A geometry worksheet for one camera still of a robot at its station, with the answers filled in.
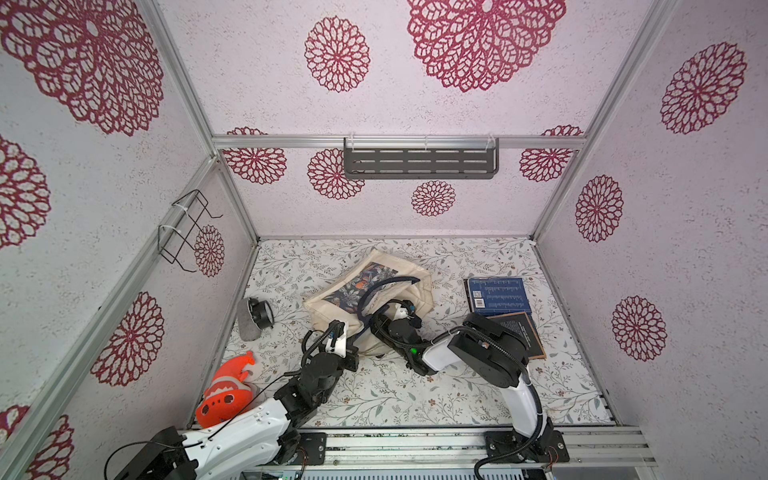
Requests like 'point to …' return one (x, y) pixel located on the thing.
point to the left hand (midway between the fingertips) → (356, 332)
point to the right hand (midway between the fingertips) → (365, 316)
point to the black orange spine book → (520, 324)
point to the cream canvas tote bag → (363, 292)
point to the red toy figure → (230, 390)
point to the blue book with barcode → (496, 296)
